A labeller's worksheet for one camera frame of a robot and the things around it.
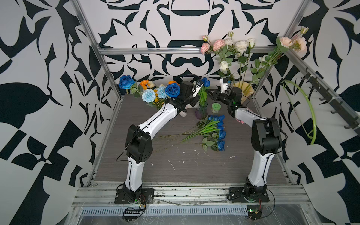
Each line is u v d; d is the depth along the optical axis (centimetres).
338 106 55
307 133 71
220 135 91
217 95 83
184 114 105
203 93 91
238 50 87
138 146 50
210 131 93
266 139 54
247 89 99
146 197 74
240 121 71
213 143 91
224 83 84
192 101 77
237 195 74
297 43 75
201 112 99
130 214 72
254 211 70
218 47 81
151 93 72
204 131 94
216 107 108
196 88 74
